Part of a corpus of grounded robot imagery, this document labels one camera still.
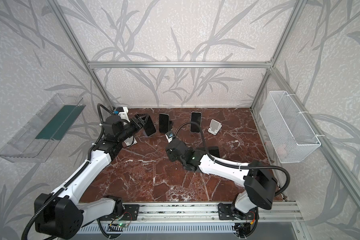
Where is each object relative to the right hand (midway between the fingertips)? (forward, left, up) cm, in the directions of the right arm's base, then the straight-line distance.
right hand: (171, 141), depth 81 cm
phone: (+26, +10, -17) cm, 33 cm away
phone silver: (+33, -15, -18) cm, 40 cm away
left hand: (+8, +11, +14) cm, 20 cm away
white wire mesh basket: (-8, -52, +18) cm, 56 cm away
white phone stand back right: (+16, -26, -9) cm, 32 cm away
